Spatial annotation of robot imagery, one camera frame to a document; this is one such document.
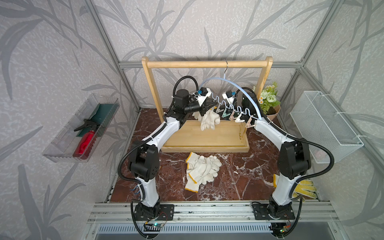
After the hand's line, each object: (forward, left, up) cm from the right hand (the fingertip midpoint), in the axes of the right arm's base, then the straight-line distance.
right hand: (215, 109), depth 82 cm
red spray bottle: (-25, +54, +9) cm, 60 cm away
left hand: (0, +1, +6) cm, 6 cm away
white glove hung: (-1, +2, -7) cm, 7 cm away
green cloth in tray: (-11, +56, +6) cm, 58 cm away
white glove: (-33, +13, -27) cm, 44 cm away
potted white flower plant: (+4, -32, 0) cm, 32 cm away
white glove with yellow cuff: (-26, +7, -22) cm, 35 cm away
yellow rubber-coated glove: (-34, -48, -27) cm, 65 cm away
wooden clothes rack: (+1, +18, -28) cm, 33 cm away
